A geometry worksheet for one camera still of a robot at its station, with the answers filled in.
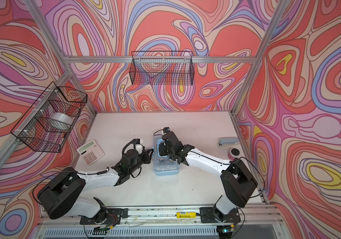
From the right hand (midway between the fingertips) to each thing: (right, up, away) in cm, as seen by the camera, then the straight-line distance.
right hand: (162, 149), depth 86 cm
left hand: (-4, 0, 0) cm, 4 cm away
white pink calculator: (-46, -3, +8) cm, 47 cm away
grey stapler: (+41, +3, +12) cm, 43 cm away
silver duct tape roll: (-47, +16, -16) cm, 52 cm away
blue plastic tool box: (0, -9, -2) cm, 9 cm away
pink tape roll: (+44, -3, +5) cm, 45 cm away
